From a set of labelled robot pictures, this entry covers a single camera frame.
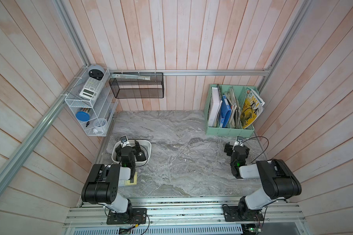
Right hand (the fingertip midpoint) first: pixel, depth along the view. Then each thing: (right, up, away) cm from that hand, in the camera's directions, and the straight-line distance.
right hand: (236, 142), depth 94 cm
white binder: (-14, +27, -2) cm, 30 cm away
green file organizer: (+7, +35, +10) cm, 37 cm away
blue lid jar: (-89, +16, -18) cm, 92 cm away
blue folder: (-7, +20, -1) cm, 21 cm away
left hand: (-70, 0, -1) cm, 70 cm away
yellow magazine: (+13, +23, +4) cm, 27 cm away
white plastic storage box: (-61, -3, +4) cm, 61 cm away
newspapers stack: (0, +19, +1) cm, 19 cm away
